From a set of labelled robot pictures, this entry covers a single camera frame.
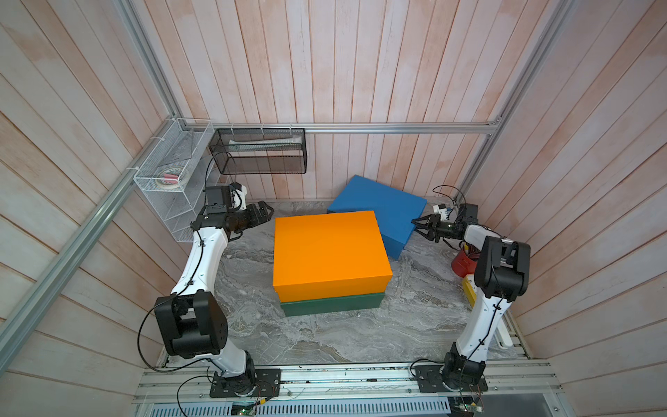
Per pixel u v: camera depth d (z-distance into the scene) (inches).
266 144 34.8
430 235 36.7
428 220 36.5
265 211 30.0
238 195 30.7
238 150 34.7
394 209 37.5
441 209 37.5
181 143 33.0
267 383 28.8
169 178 28.7
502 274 22.7
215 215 23.8
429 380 28.8
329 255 29.3
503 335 31.4
